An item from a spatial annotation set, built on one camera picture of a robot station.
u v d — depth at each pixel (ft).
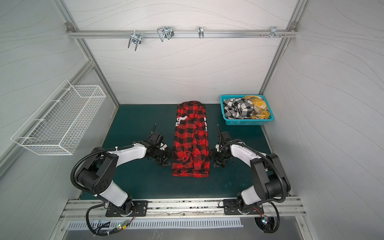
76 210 2.45
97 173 1.49
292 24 2.51
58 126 2.22
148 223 2.30
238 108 3.53
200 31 2.39
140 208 2.41
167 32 2.49
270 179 1.45
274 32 2.51
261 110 3.37
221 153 2.49
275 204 2.31
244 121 3.32
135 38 2.56
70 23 2.47
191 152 2.97
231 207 2.40
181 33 2.63
